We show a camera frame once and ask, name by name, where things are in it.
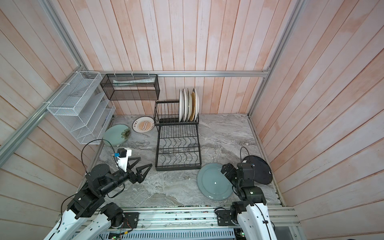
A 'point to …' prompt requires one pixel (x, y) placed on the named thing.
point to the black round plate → (263, 173)
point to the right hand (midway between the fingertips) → (227, 169)
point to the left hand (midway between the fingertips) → (146, 165)
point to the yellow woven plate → (193, 106)
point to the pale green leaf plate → (116, 135)
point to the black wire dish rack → (177, 146)
